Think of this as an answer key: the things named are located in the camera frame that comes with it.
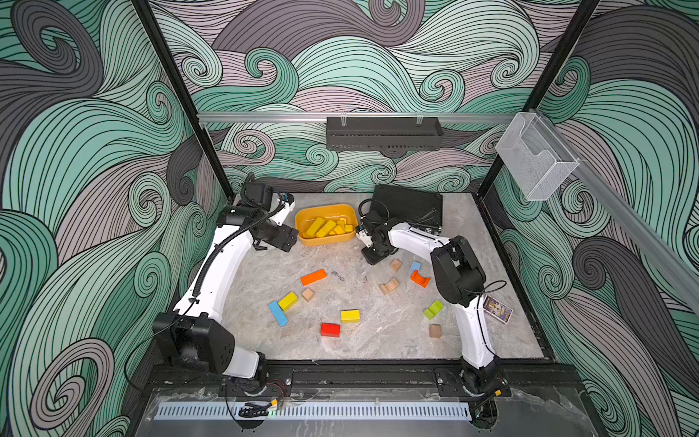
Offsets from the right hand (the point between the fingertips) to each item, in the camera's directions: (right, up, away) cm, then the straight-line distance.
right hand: (370, 258), depth 100 cm
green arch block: (+19, -14, -14) cm, 28 cm away
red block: (-14, -19, -18) cm, 30 cm away
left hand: (-29, +12, -20) cm, 37 cm away
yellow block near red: (-7, -16, -16) cm, 24 cm away
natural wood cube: (+19, -20, -17) cm, 32 cm away
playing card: (+40, -14, -14) cm, 45 cm away
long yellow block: (-21, +11, +2) cm, 24 cm away
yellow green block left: (-28, -12, -13) cm, 33 cm away
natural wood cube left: (-22, -10, -11) cm, 27 cm away
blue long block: (-31, -16, -14) cm, 37 cm away
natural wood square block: (+9, -2, -4) cm, 10 cm away
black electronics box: (+17, +20, +12) cm, 29 cm away
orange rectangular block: (-20, -6, -6) cm, 22 cm away
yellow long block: (-17, +11, +2) cm, 20 cm away
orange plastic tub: (-10, +16, +11) cm, 22 cm away
